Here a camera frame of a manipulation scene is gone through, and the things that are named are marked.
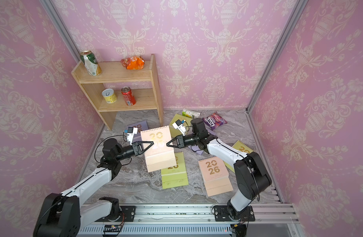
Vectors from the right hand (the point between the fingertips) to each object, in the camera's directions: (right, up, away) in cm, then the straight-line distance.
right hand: (168, 145), depth 76 cm
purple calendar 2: (+14, -1, -3) cm, 14 cm away
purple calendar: (-24, +9, +33) cm, 42 cm away
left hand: (-8, 0, -1) cm, 8 cm away
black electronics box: (-27, -41, -3) cm, 49 cm away
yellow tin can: (-39, +29, +16) cm, 51 cm away
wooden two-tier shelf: (-41, +36, +31) cm, 63 cm away
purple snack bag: (+30, +13, +33) cm, 47 cm away
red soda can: (-25, +28, +12) cm, 39 cm away
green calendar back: (+10, +10, 0) cm, 14 cm away
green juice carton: (+14, +18, +37) cm, 43 cm away
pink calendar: (-5, -5, -2) cm, 7 cm away
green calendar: (+3, -20, +11) cm, 23 cm away
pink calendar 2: (+26, -21, +9) cm, 35 cm away
